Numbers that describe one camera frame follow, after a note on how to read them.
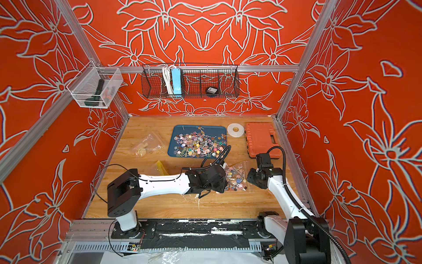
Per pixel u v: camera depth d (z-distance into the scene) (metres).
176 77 0.88
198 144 0.99
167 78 0.89
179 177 0.56
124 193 0.45
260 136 1.04
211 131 1.11
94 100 0.80
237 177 0.88
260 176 0.60
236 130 1.11
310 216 0.41
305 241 0.39
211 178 0.62
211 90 0.96
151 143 1.04
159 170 0.84
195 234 0.73
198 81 0.98
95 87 0.90
